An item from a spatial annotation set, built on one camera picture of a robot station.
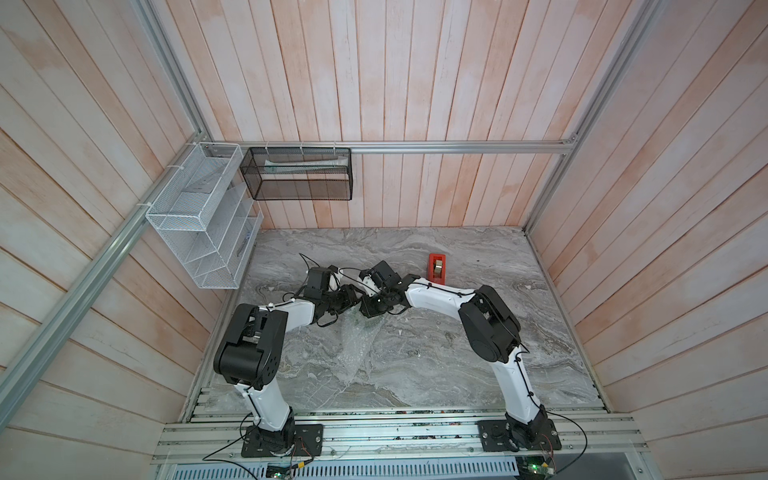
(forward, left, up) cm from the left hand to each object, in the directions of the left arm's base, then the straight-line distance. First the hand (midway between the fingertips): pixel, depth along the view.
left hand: (362, 300), depth 95 cm
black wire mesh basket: (+40, +23, +21) cm, 50 cm away
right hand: (-2, +1, -3) cm, 4 cm away
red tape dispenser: (+12, -26, +2) cm, 28 cm away
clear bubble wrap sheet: (-15, +2, +3) cm, 15 cm away
